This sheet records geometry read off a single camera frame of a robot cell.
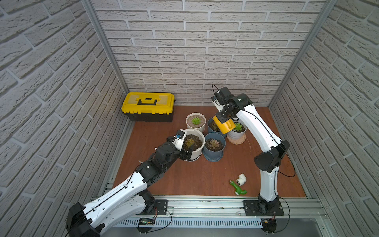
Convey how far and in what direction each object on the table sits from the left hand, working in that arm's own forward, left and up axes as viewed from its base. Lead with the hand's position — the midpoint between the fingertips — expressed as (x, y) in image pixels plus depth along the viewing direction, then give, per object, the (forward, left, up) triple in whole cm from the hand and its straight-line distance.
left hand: (183, 136), depth 75 cm
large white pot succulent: (+6, -6, -14) cm, 16 cm away
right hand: (+13, -24, +2) cm, 28 cm away
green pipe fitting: (-21, -30, -22) cm, 43 cm away
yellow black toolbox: (+28, +25, -7) cm, 38 cm away
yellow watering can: (+7, -24, -2) cm, 25 cm away
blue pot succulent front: (+2, -19, -14) cm, 24 cm away
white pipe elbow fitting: (-16, -33, -20) cm, 42 cm away
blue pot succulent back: (+15, -18, -13) cm, 27 cm away
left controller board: (-36, +19, -27) cm, 49 cm away
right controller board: (-37, -43, -23) cm, 61 cm away
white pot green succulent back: (+19, -7, -10) cm, 23 cm away
